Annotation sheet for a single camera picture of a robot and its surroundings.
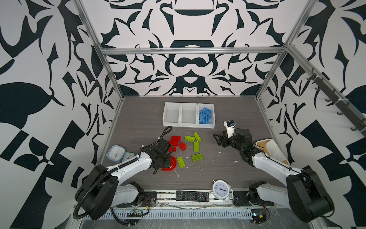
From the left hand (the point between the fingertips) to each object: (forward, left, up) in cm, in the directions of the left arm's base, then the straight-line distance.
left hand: (168, 160), depth 86 cm
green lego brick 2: (+16, -18, 0) cm, 24 cm away
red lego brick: (+13, -3, 0) cm, 14 cm away
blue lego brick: (+36, -27, +2) cm, 44 cm away
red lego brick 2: (+7, -1, 0) cm, 7 cm away
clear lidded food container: (+5, +31, +1) cm, 31 cm away
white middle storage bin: (+34, -14, 0) cm, 37 cm away
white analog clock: (-16, -28, 0) cm, 33 cm away
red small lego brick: (+9, -9, -1) cm, 13 cm away
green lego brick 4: (+2, -17, 0) cm, 17 cm away
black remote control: (-19, -13, 0) cm, 23 cm away
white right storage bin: (+27, -30, +1) cm, 41 cm away
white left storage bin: (+35, -1, 0) cm, 35 cm away
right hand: (+12, -31, +10) cm, 35 cm away
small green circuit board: (-28, -45, -3) cm, 53 cm away
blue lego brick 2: (+28, -22, +2) cm, 36 cm away
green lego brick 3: (+9, -17, -1) cm, 19 cm away
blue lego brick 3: (+30, -26, +4) cm, 40 cm away
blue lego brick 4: (+26, -25, +3) cm, 36 cm away
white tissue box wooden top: (+5, -61, +4) cm, 61 cm away
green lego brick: (+14, -13, +1) cm, 19 cm away
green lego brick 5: (0, -7, -2) cm, 8 cm away
